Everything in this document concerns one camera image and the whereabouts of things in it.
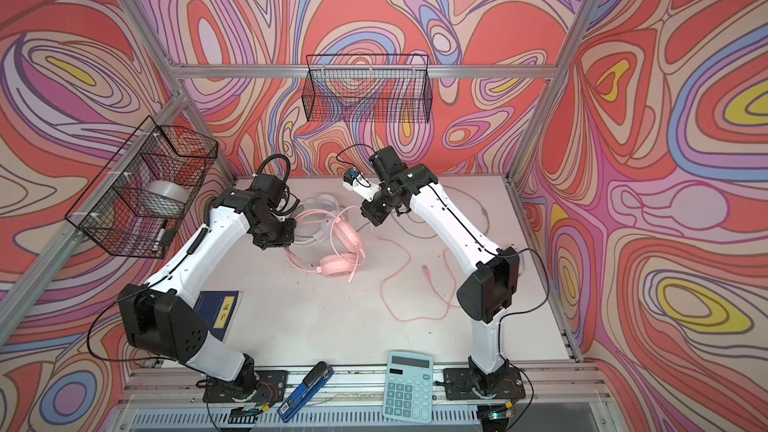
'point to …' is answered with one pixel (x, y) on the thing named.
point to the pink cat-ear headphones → (347, 245)
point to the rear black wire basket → (367, 88)
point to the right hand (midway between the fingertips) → (371, 217)
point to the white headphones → (323, 208)
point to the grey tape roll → (164, 198)
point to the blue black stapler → (300, 398)
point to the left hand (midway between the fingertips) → (295, 239)
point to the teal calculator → (408, 392)
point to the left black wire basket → (138, 199)
